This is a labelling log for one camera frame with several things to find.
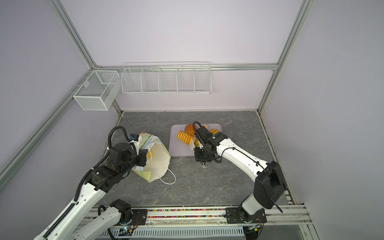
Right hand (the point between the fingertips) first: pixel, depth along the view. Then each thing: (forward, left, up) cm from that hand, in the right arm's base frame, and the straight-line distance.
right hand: (198, 160), depth 80 cm
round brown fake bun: (+28, +7, -8) cm, 30 cm away
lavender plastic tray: (+14, +13, -12) cm, 23 cm away
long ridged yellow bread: (+20, +8, -8) cm, 23 cm away
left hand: (0, +26, +8) cm, 27 cm away
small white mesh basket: (+49, +71, +10) cm, 87 cm away
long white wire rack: (+51, +20, +18) cm, 57 cm away
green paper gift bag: (+3, +24, -4) cm, 24 cm away
